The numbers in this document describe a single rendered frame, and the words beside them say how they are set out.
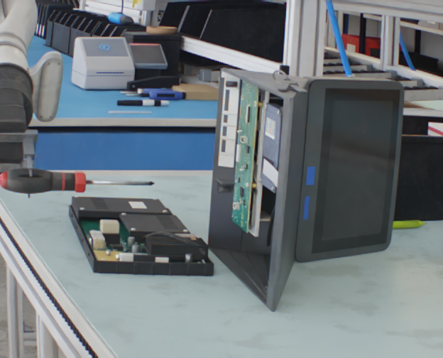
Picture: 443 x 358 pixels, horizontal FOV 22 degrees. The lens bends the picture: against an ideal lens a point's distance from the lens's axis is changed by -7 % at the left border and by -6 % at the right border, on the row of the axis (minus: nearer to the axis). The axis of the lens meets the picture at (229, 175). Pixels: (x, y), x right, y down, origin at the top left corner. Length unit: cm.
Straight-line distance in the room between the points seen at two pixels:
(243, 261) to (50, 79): 30
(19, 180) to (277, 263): 28
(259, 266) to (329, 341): 25
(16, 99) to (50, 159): 153
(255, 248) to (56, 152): 149
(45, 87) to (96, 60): 198
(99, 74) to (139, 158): 51
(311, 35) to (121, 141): 52
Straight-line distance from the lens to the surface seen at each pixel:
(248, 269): 130
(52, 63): 134
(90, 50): 337
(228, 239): 137
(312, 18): 288
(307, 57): 289
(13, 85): 130
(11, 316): 350
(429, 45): 890
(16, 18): 144
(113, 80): 333
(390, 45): 359
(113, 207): 144
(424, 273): 135
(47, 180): 121
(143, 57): 341
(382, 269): 135
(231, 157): 135
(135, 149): 286
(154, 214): 143
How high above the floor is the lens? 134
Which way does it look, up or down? 11 degrees down
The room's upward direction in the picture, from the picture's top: 4 degrees clockwise
